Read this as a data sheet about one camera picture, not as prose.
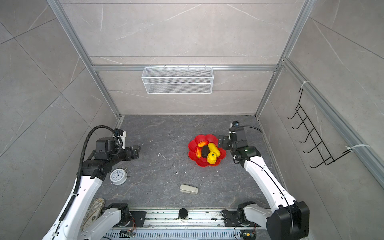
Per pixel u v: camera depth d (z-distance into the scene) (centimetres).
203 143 99
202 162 93
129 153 66
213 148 95
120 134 64
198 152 95
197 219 75
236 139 59
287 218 37
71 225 39
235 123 70
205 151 95
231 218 73
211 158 88
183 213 67
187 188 80
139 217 73
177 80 101
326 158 59
